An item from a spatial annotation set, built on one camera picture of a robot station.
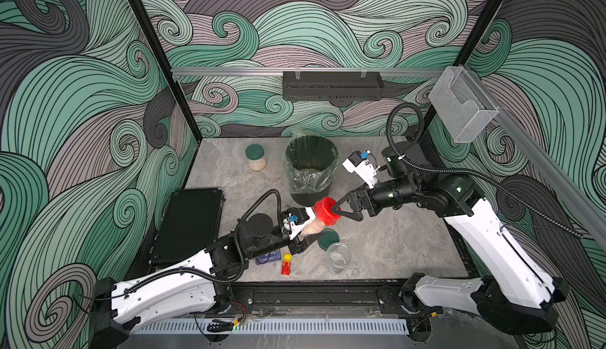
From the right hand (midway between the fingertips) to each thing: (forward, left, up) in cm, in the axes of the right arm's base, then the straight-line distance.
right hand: (339, 206), depth 57 cm
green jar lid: (+6, -1, -35) cm, 36 cm away
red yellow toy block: (-6, +15, -33) cm, 36 cm away
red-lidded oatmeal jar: (-2, +4, +1) cm, 5 cm away
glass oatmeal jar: (-2, -4, -34) cm, 34 cm away
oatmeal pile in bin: (+18, +6, -10) cm, 21 cm away
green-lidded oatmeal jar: (+38, +29, -24) cm, 54 cm away
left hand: (+1, +5, -7) cm, 9 cm away
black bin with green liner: (+34, +6, -24) cm, 42 cm away
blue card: (-2, +20, -33) cm, 38 cm away
